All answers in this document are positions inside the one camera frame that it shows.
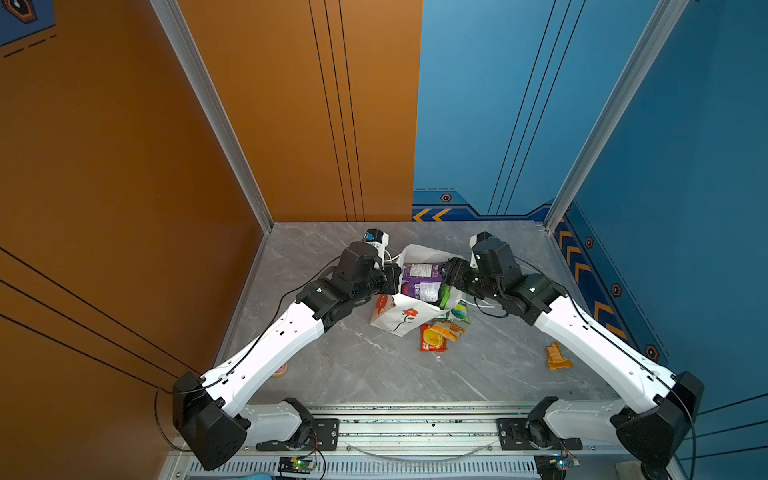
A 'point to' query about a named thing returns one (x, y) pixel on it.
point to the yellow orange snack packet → (447, 329)
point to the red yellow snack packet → (434, 338)
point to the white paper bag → (399, 314)
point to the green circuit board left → (296, 465)
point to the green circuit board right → (554, 466)
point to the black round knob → (655, 472)
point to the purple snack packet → (422, 281)
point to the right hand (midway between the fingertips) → (441, 272)
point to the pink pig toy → (281, 371)
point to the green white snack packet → (460, 310)
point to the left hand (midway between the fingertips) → (404, 267)
